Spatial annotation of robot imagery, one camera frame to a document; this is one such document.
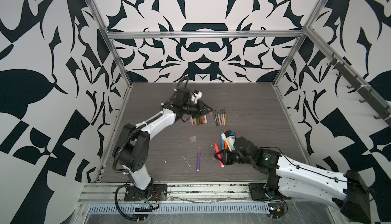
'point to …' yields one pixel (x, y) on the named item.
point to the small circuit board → (276, 210)
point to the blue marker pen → (222, 141)
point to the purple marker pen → (198, 158)
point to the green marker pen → (217, 117)
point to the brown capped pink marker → (220, 122)
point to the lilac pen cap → (191, 121)
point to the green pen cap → (197, 120)
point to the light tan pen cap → (195, 121)
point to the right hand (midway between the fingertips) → (215, 156)
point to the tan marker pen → (223, 117)
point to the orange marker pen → (225, 144)
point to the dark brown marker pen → (215, 118)
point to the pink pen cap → (205, 119)
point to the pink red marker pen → (217, 149)
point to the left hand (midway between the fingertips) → (214, 106)
